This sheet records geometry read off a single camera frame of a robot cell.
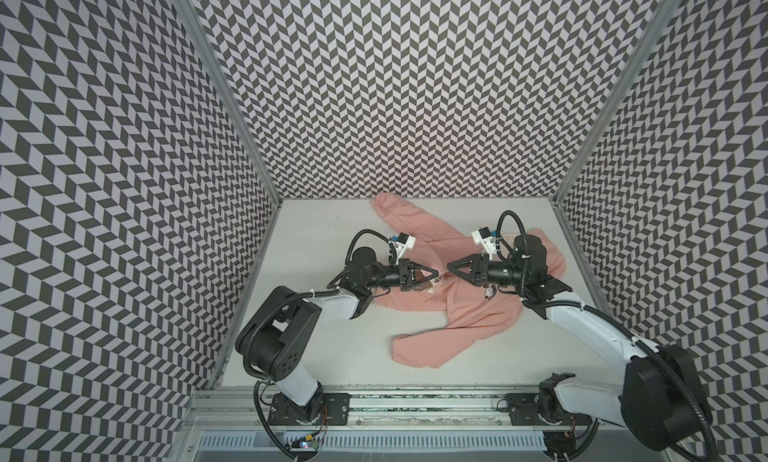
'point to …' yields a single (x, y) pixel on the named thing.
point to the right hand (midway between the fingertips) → (452, 269)
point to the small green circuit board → (310, 444)
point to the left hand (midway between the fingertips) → (434, 278)
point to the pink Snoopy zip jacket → (476, 310)
